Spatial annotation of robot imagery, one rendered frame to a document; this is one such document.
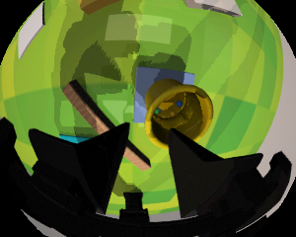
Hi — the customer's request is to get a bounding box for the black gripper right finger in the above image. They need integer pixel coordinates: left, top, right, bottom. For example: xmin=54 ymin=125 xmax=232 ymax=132
xmin=168 ymin=127 xmax=263 ymax=218

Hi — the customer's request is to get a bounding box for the white flat rectangular slab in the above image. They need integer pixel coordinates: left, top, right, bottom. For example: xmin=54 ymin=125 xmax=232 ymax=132
xmin=18 ymin=1 xmax=45 ymax=59

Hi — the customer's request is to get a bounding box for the yellow flat block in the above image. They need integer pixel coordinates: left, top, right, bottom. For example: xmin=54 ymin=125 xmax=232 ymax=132
xmin=78 ymin=0 xmax=120 ymax=15

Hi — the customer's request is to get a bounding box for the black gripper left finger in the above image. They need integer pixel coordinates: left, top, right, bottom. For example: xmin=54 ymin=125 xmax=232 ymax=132
xmin=29 ymin=121 xmax=129 ymax=214

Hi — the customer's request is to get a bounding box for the brown flat bar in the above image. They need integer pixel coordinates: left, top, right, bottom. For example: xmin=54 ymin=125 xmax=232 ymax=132
xmin=62 ymin=79 xmax=152 ymax=171

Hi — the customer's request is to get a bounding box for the large white flat block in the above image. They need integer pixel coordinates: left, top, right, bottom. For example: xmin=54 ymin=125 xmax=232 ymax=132
xmin=184 ymin=0 xmax=243 ymax=17

